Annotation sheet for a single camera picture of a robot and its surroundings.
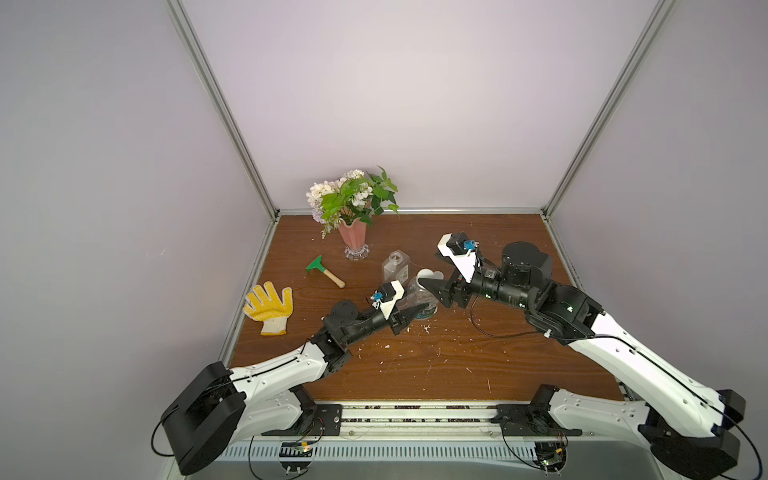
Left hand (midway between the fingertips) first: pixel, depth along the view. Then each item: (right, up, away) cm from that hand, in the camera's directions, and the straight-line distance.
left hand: (422, 298), depth 68 cm
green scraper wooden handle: (-33, +5, +33) cm, 47 cm away
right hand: (+1, +10, -9) cm, 13 cm away
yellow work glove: (-49, -8, +27) cm, 56 cm away
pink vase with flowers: (-19, +25, +18) cm, 36 cm away
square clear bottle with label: (-6, +5, +23) cm, 24 cm away
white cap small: (0, +7, -6) cm, 9 cm away
